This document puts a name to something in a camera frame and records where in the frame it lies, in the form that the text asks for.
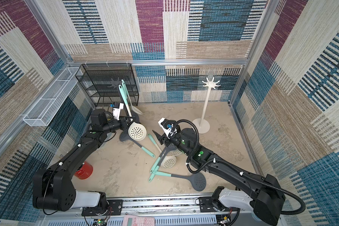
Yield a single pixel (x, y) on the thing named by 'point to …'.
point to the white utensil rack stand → (203, 125)
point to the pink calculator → (134, 220)
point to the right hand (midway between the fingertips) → (162, 125)
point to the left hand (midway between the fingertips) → (135, 118)
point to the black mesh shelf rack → (101, 80)
